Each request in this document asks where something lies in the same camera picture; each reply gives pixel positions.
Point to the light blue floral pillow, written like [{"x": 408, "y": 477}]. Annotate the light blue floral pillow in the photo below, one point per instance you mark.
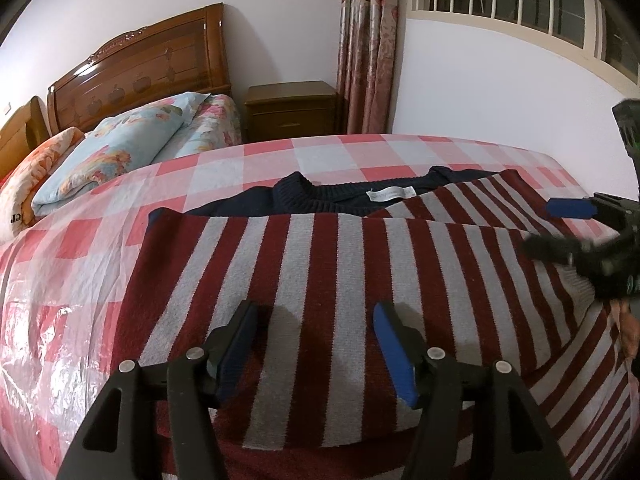
[{"x": 117, "y": 145}]

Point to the red grey striped sweater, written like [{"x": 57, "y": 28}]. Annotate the red grey striped sweater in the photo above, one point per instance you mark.
[{"x": 316, "y": 400}]

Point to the pink floral curtain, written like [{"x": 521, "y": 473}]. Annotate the pink floral curtain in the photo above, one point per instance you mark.
[{"x": 365, "y": 65}]

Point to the wooden nightstand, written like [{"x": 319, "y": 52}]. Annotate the wooden nightstand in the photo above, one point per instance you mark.
[{"x": 289, "y": 110}]

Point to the orange floral pillow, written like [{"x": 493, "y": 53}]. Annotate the orange floral pillow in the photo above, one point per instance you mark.
[{"x": 18, "y": 190}]

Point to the floral mattress cover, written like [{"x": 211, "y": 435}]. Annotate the floral mattress cover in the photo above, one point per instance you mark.
[{"x": 216, "y": 124}]

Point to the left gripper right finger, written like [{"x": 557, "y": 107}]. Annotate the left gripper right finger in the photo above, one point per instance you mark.
[{"x": 511, "y": 440}]

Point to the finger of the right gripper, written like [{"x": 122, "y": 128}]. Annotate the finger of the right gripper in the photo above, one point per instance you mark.
[
  {"x": 562, "y": 250},
  {"x": 571, "y": 208}
]

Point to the pink checkered bed sheet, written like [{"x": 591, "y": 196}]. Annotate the pink checkered bed sheet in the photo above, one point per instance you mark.
[{"x": 64, "y": 280}]

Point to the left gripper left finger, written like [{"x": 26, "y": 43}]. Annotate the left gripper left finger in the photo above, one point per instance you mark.
[{"x": 117, "y": 438}]

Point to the window with white bars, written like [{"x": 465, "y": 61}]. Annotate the window with white bars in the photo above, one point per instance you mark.
[{"x": 583, "y": 31}]

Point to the person's right hand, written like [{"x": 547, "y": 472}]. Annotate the person's right hand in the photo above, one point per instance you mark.
[{"x": 629, "y": 327}]

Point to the small wooden headboard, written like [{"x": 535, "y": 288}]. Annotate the small wooden headboard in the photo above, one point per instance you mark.
[{"x": 22, "y": 133}]

